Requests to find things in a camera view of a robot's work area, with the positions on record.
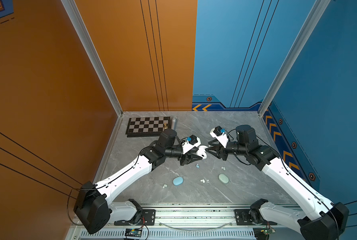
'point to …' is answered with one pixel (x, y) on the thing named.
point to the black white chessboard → (147, 126)
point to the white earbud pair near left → (164, 185)
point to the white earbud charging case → (201, 151)
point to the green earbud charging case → (223, 178)
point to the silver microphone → (173, 123)
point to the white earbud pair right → (223, 168)
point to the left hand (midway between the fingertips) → (200, 152)
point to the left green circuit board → (133, 232)
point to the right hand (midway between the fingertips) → (207, 145)
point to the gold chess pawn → (165, 127)
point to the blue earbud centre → (197, 166)
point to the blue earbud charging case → (177, 181)
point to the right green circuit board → (266, 231)
